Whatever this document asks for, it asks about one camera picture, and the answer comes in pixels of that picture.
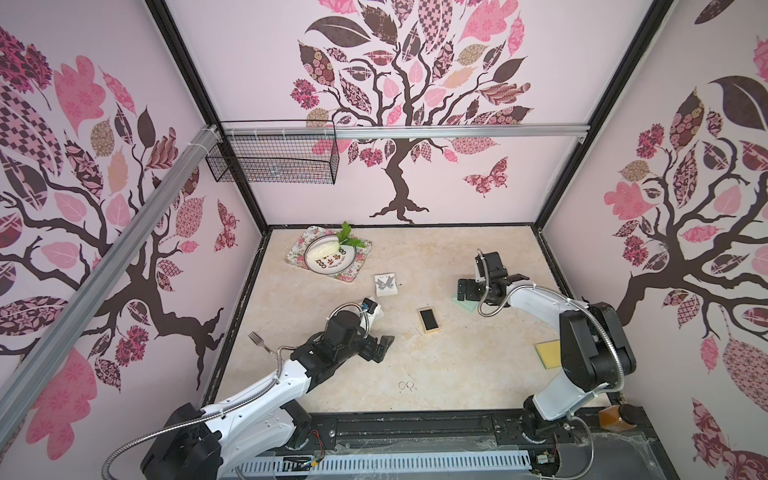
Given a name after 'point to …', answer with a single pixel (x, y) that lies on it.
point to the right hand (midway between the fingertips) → (472, 288)
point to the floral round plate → (325, 255)
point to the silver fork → (258, 340)
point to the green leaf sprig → (344, 239)
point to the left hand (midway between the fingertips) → (380, 337)
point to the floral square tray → (362, 253)
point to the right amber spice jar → (620, 417)
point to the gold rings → (402, 385)
